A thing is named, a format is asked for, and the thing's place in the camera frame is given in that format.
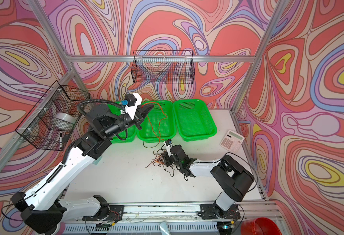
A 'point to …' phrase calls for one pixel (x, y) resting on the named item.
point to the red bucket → (259, 226)
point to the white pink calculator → (232, 141)
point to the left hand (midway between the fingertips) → (152, 103)
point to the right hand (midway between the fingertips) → (165, 156)
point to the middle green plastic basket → (168, 127)
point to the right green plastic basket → (193, 122)
